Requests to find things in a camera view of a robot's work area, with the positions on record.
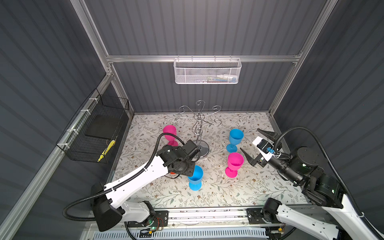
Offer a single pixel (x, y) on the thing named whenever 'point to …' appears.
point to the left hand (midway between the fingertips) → (190, 172)
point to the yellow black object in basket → (107, 150)
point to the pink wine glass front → (235, 161)
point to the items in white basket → (220, 78)
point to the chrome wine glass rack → (197, 127)
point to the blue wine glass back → (236, 136)
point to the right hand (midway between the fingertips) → (255, 137)
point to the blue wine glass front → (195, 182)
